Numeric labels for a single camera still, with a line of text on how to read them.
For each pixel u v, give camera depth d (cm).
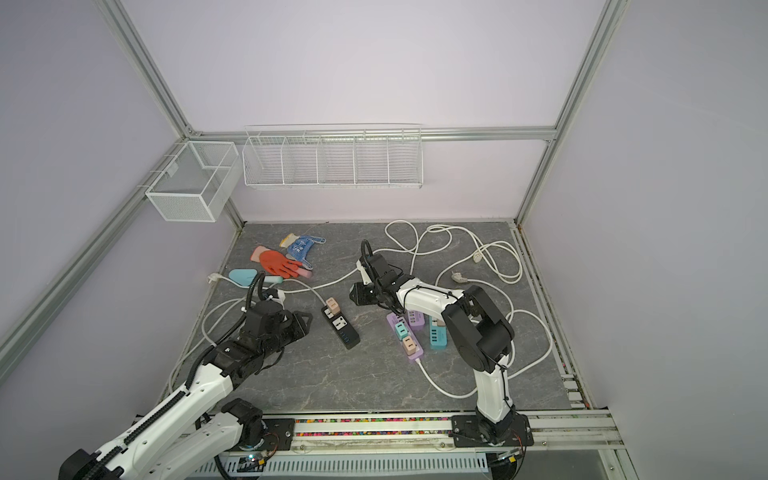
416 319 91
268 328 62
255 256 110
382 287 73
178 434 47
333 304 89
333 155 99
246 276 105
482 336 50
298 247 112
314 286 102
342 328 89
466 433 74
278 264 105
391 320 91
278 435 74
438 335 87
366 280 83
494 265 106
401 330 85
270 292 73
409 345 81
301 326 71
